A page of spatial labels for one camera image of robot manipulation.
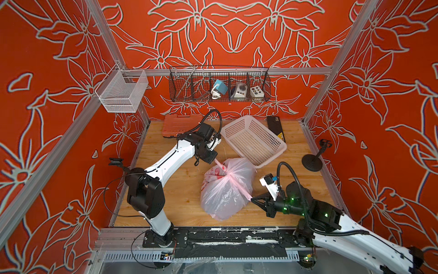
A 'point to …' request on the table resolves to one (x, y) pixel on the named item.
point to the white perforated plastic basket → (250, 138)
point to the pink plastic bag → (227, 187)
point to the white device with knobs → (240, 92)
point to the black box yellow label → (274, 124)
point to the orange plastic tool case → (173, 125)
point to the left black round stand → (116, 162)
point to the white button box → (256, 94)
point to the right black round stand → (313, 162)
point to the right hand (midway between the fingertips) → (250, 204)
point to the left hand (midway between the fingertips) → (209, 154)
